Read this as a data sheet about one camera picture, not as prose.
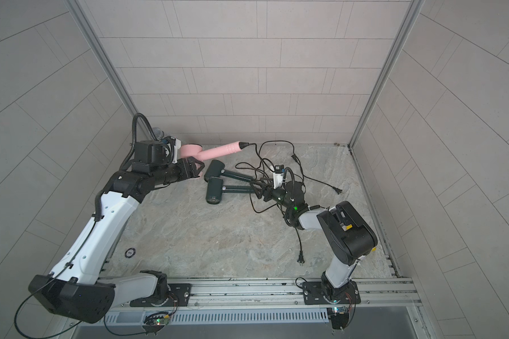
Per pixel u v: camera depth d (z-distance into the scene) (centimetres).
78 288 36
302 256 80
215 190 94
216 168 100
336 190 99
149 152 51
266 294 72
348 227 51
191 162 63
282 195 75
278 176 77
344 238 47
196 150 69
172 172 60
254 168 107
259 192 76
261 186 75
